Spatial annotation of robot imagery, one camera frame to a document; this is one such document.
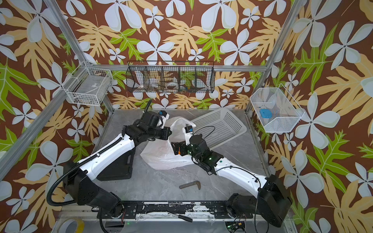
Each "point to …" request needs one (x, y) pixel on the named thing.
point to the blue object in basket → (265, 113)
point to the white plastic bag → (159, 154)
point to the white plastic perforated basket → (218, 127)
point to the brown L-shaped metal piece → (197, 182)
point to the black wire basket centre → (170, 76)
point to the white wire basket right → (276, 110)
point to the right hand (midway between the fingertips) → (177, 140)
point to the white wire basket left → (88, 86)
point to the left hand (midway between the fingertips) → (173, 130)
